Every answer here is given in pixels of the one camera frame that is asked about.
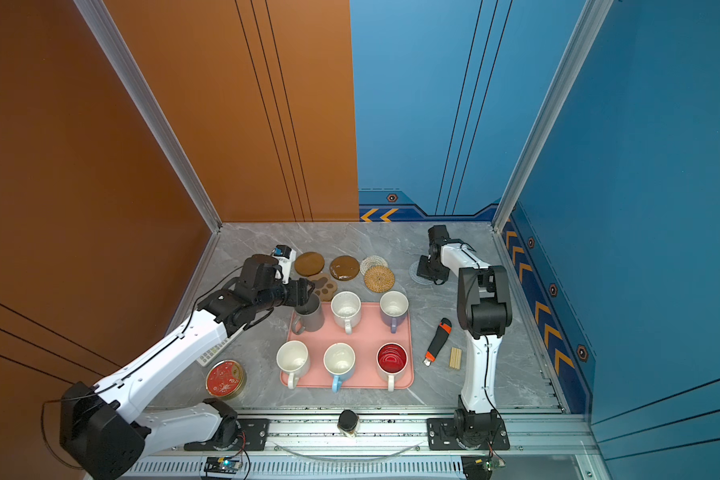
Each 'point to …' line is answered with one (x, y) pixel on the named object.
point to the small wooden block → (455, 358)
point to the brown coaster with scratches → (344, 267)
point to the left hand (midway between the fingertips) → (307, 281)
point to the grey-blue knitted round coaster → (412, 271)
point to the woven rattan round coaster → (379, 279)
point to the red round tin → (226, 379)
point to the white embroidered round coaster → (371, 261)
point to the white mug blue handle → (340, 362)
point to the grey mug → (309, 316)
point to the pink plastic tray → (365, 341)
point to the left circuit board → (222, 465)
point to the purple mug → (393, 308)
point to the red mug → (392, 360)
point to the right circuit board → (479, 467)
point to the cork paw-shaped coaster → (324, 286)
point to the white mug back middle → (346, 306)
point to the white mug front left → (292, 359)
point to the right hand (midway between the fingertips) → (425, 274)
